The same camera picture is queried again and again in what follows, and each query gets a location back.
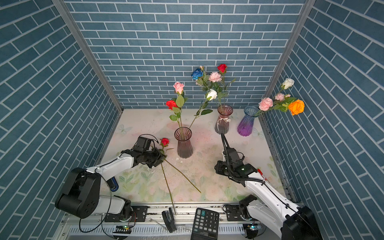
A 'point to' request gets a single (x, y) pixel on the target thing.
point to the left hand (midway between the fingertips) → (166, 156)
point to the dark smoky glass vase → (184, 148)
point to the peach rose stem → (169, 191)
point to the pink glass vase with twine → (222, 125)
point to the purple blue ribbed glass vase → (245, 126)
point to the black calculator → (205, 225)
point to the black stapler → (169, 220)
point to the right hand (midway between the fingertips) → (213, 166)
